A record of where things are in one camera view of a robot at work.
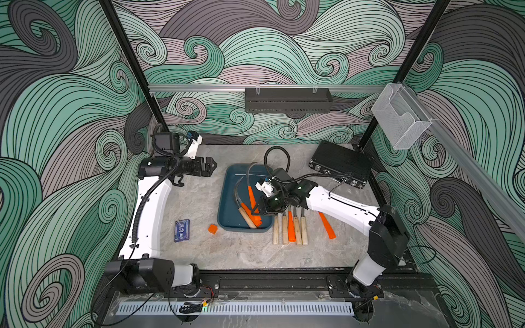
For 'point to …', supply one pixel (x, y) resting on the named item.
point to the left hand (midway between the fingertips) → (203, 160)
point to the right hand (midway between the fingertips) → (252, 215)
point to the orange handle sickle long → (253, 201)
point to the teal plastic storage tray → (233, 181)
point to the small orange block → (212, 229)
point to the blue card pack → (182, 230)
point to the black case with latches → (344, 162)
